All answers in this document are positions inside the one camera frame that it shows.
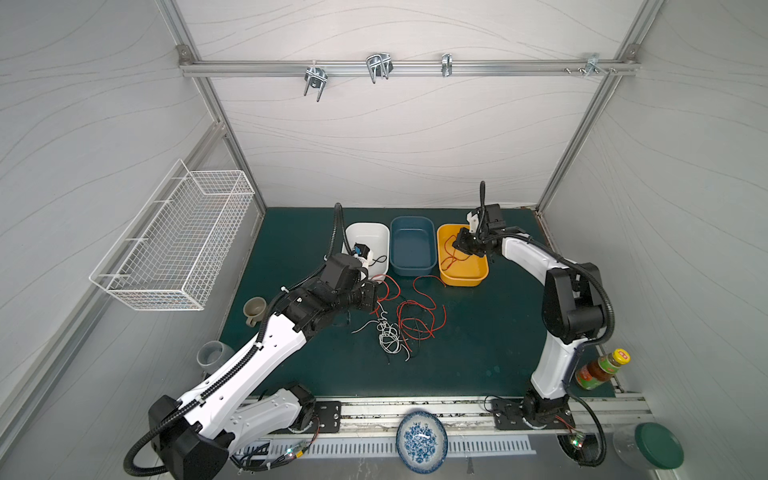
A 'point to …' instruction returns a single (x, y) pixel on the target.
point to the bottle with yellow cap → (600, 370)
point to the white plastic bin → (377, 237)
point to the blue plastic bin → (413, 245)
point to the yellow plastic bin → (457, 267)
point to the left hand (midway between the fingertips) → (381, 282)
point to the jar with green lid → (648, 445)
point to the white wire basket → (168, 255)
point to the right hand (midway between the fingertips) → (458, 236)
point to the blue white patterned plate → (422, 442)
